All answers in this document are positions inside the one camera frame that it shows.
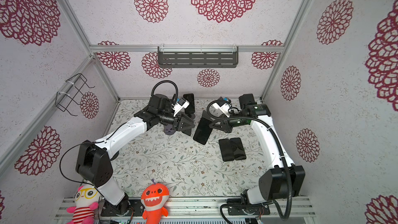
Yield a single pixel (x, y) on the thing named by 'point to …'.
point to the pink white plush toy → (86, 200)
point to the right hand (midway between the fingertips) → (212, 123)
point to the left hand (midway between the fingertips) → (192, 126)
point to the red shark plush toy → (154, 198)
